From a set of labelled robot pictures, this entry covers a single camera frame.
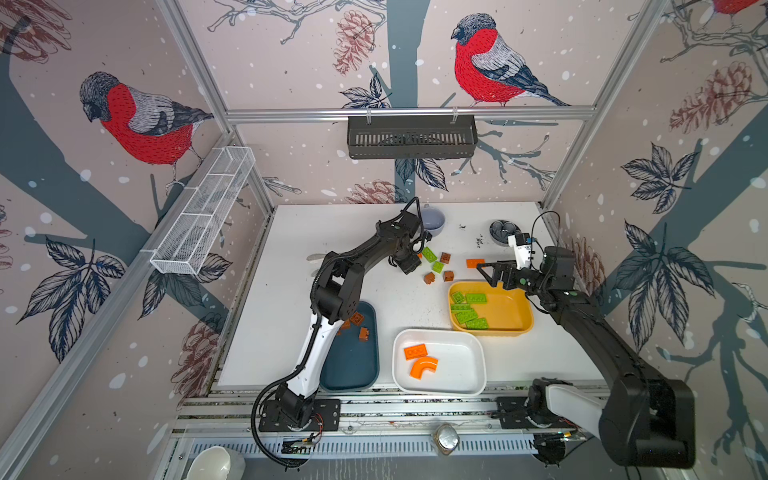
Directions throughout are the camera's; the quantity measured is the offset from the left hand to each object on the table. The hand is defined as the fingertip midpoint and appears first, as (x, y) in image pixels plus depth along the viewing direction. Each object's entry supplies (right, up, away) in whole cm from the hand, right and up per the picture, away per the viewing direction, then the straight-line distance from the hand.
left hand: (408, 260), depth 101 cm
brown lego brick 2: (+13, -5, -3) cm, 15 cm away
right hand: (+22, 0, -19) cm, 29 cm away
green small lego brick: (+16, -11, -7) cm, 21 cm away
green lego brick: (+17, -16, -11) cm, 26 cm away
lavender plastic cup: (+10, +14, +11) cm, 21 cm away
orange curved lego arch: (+3, -27, -20) cm, 34 cm away
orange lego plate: (+1, -24, -18) cm, 30 cm away
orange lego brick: (+23, -1, +2) cm, 23 cm away
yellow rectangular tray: (+31, -16, -9) cm, 36 cm away
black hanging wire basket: (0, +44, +4) cm, 44 cm away
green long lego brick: (+20, -18, -13) cm, 30 cm away
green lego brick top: (+8, +2, +5) cm, 10 cm away
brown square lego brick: (-14, -20, -16) cm, 29 cm away
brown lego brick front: (-16, -17, -12) cm, 26 cm away
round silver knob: (+6, -33, -40) cm, 53 cm away
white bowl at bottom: (-44, -39, -39) cm, 71 cm away
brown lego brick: (+13, +1, +3) cm, 14 cm away
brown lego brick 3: (-19, -18, -14) cm, 30 cm away
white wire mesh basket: (-56, +16, -22) cm, 62 cm away
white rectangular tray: (+8, -27, -20) cm, 34 cm away
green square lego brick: (+11, -3, 0) cm, 11 cm away
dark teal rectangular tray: (-16, -25, -23) cm, 38 cm away
